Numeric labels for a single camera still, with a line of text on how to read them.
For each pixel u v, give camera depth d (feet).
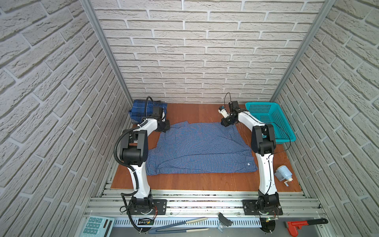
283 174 2.60
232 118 2.74
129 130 1.77
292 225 2.24
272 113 3.62
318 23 2.43
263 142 2.07
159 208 2.39
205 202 2.54
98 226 2.19
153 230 2.21
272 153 2.07
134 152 1.75
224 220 2.28
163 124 3.02
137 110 3.35
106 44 2.75
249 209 2.40
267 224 2.29
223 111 3.28
